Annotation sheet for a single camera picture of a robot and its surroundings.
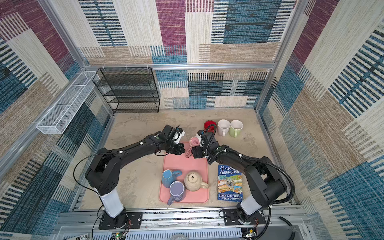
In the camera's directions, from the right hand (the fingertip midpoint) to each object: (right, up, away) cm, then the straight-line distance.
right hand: (198, 151), depth 91 cm
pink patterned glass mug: (-3, +6, -2) cm, 7 cm away
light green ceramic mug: (+26, +14, +12) cm, 32 cm away
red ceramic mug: (+10, +13, +16) cm, 23 cm away
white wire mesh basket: (-66, +21, -18) cm, 72 cm away
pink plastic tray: (-14, -8, +5) cm, 17 cm away
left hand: (-7, +1, -2) cm, 8 cm away
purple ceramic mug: (-11, -16, -16) cm, 26 cm away
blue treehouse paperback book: (+17, -17, -9) cm, 25 cm away
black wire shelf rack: (-50, +41, +18) cm, 67 cm away
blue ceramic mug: (-15, -11, -13) cm, 23 cm away
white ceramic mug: (+17, +15, +11) cm, 25 cm away
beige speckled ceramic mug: (-3, -13, -13) cm, 19 cm away
